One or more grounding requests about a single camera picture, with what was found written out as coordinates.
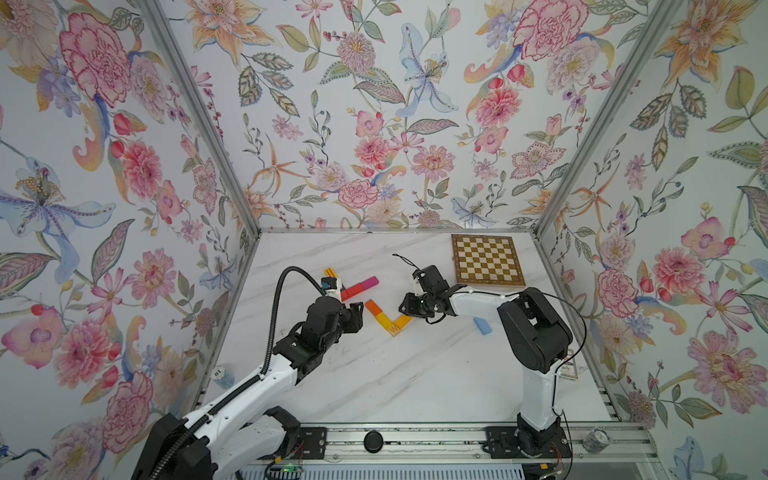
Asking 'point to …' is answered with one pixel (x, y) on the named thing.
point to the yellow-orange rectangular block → (402, 321)
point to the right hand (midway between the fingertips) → (401, 305)
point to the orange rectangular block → (371, 305)
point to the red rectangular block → (351, 291)
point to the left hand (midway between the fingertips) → (362, 304)
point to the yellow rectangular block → (384, 320)
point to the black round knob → (373, 441)
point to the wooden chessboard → (484, 260)
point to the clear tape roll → (595, 441)
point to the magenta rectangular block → (370, 282)
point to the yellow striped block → (329, 272)
